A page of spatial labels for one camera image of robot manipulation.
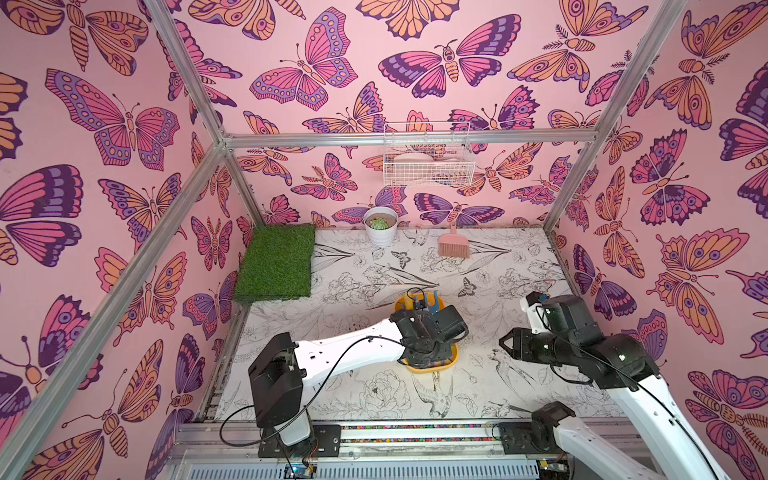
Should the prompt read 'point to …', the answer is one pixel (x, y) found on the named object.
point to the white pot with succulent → (381, 225)
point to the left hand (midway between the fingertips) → (447, 353)
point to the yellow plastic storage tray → (417, 301)
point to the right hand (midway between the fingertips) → (503, 343)
